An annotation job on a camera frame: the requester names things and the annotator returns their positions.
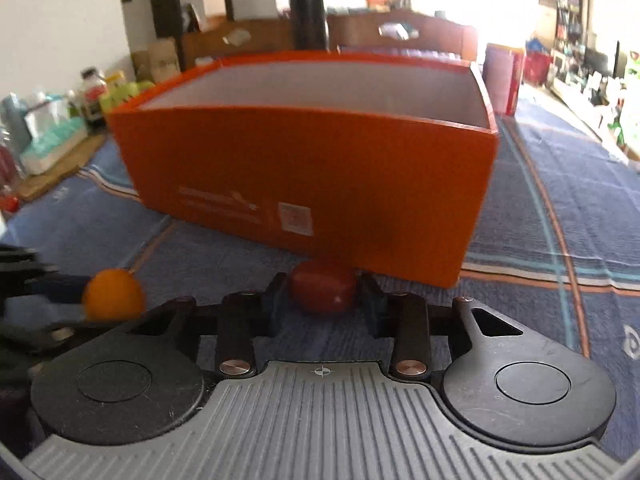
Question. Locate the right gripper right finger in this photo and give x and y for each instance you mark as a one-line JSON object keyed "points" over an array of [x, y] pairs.
{"points": [[402, 316]]}

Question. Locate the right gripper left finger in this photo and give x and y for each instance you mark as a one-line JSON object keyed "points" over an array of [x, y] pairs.
{"points": [[242, 317]]}

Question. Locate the small orange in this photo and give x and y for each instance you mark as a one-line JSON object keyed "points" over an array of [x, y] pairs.
{"points": [[113, 295]]}

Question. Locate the dark red apple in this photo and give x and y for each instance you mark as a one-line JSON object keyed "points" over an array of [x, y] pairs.
{"points": [[323, 287]]}

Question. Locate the small red tomato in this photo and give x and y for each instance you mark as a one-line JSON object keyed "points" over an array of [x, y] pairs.
{"points": [[9, 204]]}

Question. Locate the wooden cutting board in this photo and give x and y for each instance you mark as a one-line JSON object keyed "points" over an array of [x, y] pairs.
{"points": [[36, 186]]}

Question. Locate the orange cardboard box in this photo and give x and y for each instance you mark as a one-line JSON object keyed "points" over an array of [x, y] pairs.
{"points": [[381, 162]]}

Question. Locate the blue checked tablecloth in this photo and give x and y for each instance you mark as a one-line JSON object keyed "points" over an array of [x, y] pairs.
{"points": [[556, 246]]}

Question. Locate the clear plastic bottle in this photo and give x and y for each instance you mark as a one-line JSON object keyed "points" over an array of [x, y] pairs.
{"points": [[13, 112]]}

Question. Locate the tissue pack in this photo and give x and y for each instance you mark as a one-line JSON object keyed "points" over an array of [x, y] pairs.
{"points": [[47, 150]]}

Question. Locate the dark-label jar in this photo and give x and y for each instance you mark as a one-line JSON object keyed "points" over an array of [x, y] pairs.
{"points": [[93, 86]]}

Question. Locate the green panda mug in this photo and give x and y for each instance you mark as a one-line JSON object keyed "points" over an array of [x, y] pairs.
{"points": [[120, 95]]}

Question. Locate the pink cylindrical canister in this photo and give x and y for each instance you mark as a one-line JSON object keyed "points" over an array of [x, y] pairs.
{"points": [[502, 73]]}

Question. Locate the black thermos bottle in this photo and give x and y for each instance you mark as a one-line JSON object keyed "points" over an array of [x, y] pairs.
{"points": [[309, 28]]}

